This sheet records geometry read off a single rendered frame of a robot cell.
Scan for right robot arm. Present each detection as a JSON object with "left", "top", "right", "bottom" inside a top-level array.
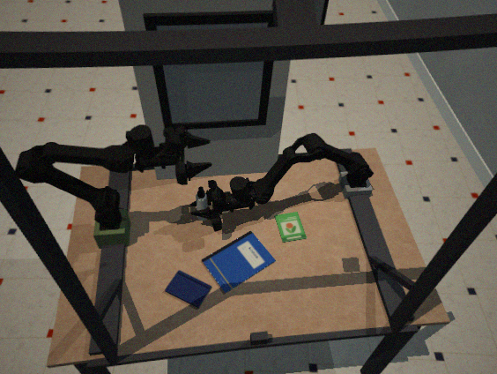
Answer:
[{"left": 209, "top": 133, "right": 374, "bottom": 210}]

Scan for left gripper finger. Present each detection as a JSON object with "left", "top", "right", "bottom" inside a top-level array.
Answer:
[
  {"left": 186, "top": 161, "right": 211, "bottom": 181},
  {"left": 185, "top": 129, "right": 210, "bottom": 148}
]

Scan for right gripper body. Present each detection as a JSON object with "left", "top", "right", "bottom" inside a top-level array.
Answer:
[{"left": 208, "top": 180, "right": 235, "bottom": 231}]

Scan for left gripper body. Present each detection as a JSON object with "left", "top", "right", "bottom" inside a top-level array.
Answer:
[{"left": 155, "top": 126, "right": 188, "bottom": 185}]

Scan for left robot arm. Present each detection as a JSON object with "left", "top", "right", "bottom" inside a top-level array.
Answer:
[{"left": 15, "top": 124, "right": 181, "bottom": 230}]

